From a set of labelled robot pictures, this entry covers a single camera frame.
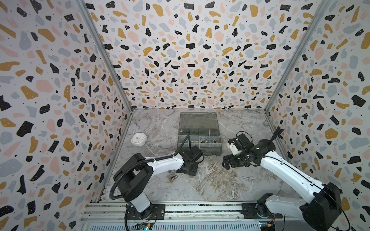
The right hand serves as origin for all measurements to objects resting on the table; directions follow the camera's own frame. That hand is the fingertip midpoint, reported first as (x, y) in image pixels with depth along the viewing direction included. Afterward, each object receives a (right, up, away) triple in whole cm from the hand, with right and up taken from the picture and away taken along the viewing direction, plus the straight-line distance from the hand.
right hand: (227, 160), depth 79 cm
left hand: (-19, -7, +7) cm, 21 cm away
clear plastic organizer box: (-11, +15, +28) cm, 34 cm away
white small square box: (-56, +9, +19) cm, 60 cm away
